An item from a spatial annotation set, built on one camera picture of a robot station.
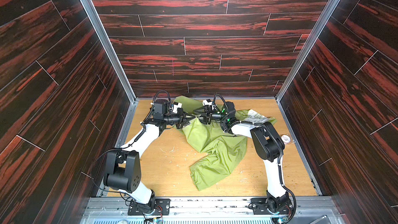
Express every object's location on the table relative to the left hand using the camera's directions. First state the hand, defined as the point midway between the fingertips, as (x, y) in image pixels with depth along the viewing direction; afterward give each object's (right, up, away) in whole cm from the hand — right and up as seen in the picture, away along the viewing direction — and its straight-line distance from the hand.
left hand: (195, 117), depth 80 cm
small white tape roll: (+56, -14, +16) cm, 60 cm away
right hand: (-1, +3, +4) cm, 5 cm away
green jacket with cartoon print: (+7, -7, +14) cm, 17 cm away
